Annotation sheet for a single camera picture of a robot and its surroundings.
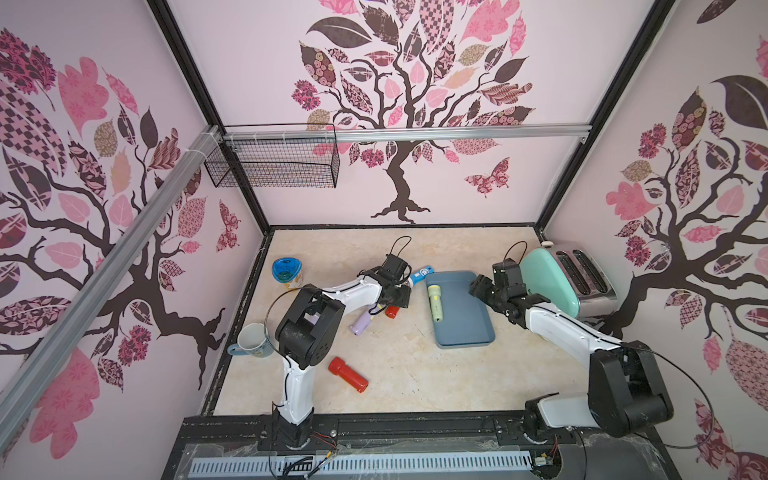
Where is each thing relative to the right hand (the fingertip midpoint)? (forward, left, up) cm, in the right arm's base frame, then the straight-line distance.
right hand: (476, 283), depth 91 cm
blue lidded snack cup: (+7, +61, +1) cm, 61 cm away
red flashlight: (-5, +26, -7) cm, 28 cm away
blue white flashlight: (+8, +17, -7) cm, 20 cm away
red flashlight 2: (-23, +42, -7) cm, 48 cm away
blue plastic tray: (-6, +2, -14) cm, 15 cm away
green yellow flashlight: (+2, +12, -7) cm, 14 cm away
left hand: (-1, +23, -9) cm, 25 cm away
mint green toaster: (-4, -24, +7) cm, 26 cm away
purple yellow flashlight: (-9, +36, -8) cm, 38 cm away
